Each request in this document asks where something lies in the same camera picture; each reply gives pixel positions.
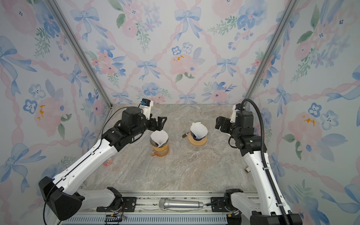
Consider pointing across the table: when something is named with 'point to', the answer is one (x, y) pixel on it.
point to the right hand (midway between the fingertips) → (225, 119)
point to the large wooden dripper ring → (197, 143)
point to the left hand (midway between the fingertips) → (159, 115)
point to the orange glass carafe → (160, 151)
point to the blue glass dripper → (196, 138)
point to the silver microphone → (166, 204)
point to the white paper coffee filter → (160, 137)
